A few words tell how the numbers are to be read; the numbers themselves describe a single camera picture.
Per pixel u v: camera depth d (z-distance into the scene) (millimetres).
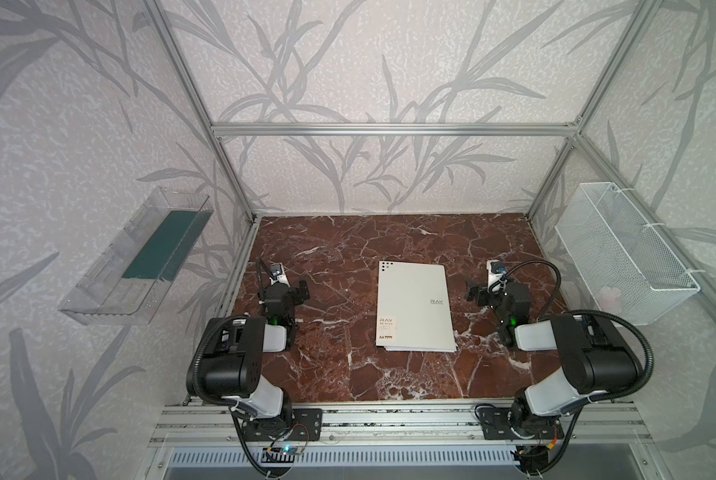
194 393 428
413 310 981
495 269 807
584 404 508
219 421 750
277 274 801
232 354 465
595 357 457
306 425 724
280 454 719
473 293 846
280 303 709
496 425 728
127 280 641
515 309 714
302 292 883
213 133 936
